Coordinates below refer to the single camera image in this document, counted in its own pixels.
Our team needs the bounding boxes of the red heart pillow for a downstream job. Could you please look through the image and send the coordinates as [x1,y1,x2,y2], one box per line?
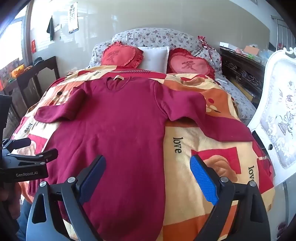
[167,47,216,80]
[100,41,144,69]

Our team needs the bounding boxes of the person's leg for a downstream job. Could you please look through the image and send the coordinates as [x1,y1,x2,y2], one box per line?
[17,202,37,237]

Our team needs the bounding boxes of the orange red printed blanket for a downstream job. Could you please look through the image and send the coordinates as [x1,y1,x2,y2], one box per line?
[10,65,275,241]

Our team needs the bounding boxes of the person's left hand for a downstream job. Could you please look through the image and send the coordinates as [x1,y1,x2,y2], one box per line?
[0,183,22,210]

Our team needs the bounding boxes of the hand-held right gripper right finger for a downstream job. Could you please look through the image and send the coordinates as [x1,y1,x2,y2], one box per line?
[190,155,271,241]

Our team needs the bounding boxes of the orange basket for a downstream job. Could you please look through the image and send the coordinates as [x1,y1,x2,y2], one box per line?
[11,64,25,78]

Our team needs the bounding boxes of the white ornate chair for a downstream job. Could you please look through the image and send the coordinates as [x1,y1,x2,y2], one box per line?
[246,46,296,186]

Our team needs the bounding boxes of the maroon sweater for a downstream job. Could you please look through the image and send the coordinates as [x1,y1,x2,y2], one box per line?
[34,75,255,234]

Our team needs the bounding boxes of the dark hanging cloth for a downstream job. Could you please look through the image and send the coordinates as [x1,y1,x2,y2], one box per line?
[47,17,55,42]

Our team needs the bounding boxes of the dark low cabinet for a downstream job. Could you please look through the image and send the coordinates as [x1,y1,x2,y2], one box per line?
[5,91,25,139]

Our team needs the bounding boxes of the window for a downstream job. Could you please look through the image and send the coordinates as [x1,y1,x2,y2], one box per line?
[0,5,30,70]

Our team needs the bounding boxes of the wall chart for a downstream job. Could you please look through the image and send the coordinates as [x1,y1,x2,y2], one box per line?
[68,3,80,35]

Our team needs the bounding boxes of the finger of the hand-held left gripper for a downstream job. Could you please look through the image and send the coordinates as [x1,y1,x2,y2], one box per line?
[2,137,31,151]
[5,148,59,166]

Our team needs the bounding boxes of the orange cardboard box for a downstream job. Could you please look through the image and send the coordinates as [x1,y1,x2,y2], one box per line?
[244,45,259,56]

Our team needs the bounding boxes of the dark carved wooden cabinet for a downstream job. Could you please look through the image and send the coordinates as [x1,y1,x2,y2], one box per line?
[218,45,266,105]

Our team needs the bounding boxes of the white pillow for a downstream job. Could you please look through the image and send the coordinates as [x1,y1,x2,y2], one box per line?
[137,46,170,72]

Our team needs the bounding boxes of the dark wooden table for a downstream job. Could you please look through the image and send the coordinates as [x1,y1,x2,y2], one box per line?
[16,56,60,109]

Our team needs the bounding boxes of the grey metal rack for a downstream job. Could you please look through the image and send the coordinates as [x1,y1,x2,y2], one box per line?
[270,15,296,52]

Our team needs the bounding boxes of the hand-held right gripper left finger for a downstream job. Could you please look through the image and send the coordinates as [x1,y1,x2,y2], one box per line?
[25,155,107,241]

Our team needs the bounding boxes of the floral bed sheet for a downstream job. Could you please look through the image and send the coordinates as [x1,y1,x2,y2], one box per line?
[214,76,257,126]

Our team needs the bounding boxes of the floral pillows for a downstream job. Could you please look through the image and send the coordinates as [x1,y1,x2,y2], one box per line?
[89,28,223,77]

